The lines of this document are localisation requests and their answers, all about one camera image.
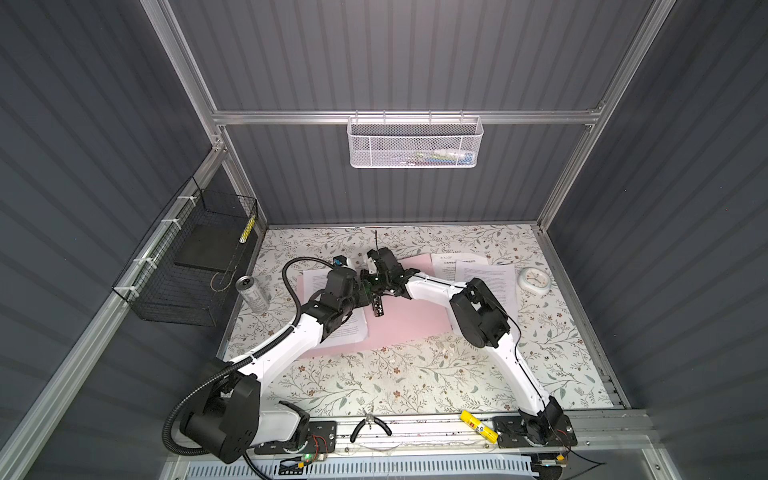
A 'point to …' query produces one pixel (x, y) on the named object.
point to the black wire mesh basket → (182, 271)
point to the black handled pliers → (369, 418)
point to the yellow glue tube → (480, 428)
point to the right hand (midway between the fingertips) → (351, 288)
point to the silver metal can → (255, 297)
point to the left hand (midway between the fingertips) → (365, 286)
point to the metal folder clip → (377, 306)
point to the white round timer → (534, 280)
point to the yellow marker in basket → (247, 230)
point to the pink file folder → (404, 320)
